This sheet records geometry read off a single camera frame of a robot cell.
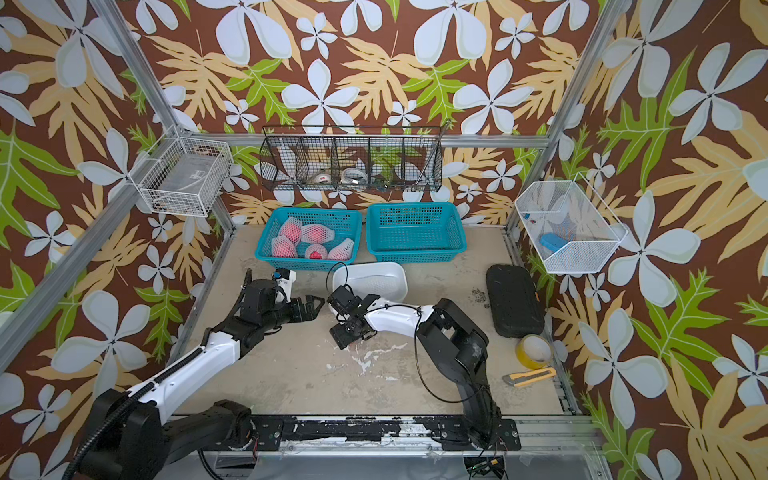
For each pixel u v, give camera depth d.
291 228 1.11
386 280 1.04
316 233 1.11
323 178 0.96
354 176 0.98
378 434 0.75
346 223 1.15
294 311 0.75
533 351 0.88
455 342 0.51
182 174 0.85
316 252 1.00
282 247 1.04
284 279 0.75
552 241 0.80
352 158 0.96
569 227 0.84
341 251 1.01
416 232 1.19
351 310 0.68
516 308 0.91
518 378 0.82
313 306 0.77
